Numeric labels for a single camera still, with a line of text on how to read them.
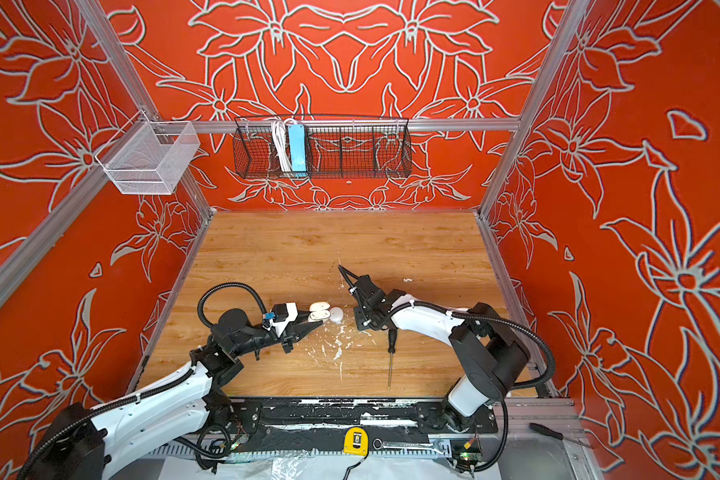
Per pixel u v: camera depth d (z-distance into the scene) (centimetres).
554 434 70
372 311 67
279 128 88
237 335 58
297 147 90
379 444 70
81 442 40
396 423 73
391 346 83
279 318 59
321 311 69
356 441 68
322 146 99
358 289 68
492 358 44
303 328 70
